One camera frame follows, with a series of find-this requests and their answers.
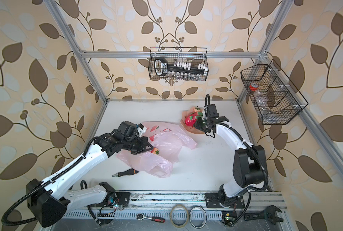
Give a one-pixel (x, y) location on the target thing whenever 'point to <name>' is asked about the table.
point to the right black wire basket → (275, 99)
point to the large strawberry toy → (155, 150)
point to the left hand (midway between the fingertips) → (155, 147)
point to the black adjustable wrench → (269, 213)
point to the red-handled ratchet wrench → (141, 216)
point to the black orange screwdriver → (131, 171)
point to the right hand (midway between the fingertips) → (196, 126)
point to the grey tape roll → (190, 215)
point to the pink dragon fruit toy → (191, 119)
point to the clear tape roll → (171, 217)
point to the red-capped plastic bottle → (263, 103)
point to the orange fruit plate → (191, 129)
